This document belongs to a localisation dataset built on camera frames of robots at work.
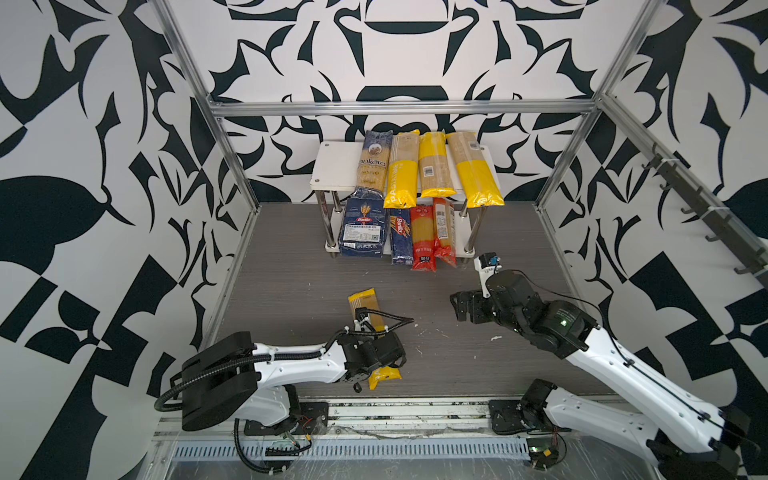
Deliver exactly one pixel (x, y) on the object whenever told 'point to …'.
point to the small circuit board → (542, 453)
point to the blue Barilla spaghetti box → (400, 236)
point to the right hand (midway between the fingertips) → (467, 295)
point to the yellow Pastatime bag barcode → (479, 181)
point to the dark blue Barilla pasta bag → (364, 224)
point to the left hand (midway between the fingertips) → (381, 343)
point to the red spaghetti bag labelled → (444, 230)
